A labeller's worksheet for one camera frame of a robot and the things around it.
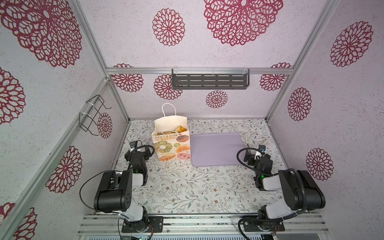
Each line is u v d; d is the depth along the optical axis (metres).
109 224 0.75
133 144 0.77
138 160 0.70
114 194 0.45
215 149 1.09
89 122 0.76
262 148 0.79
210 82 1.00
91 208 0.43
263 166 0.71
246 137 1.03
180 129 0.89
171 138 0.81
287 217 0.55
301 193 0.43
